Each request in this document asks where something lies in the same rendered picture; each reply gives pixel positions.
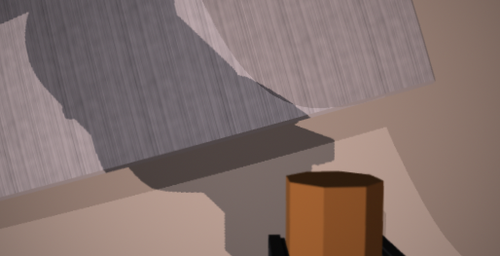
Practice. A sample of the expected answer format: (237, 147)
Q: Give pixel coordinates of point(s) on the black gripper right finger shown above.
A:
(389, 249)

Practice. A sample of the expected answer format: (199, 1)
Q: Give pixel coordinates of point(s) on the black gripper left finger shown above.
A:
(277, 246)

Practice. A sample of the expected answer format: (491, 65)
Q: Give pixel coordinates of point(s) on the orange-brown faceted cylinder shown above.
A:
(334, 213)

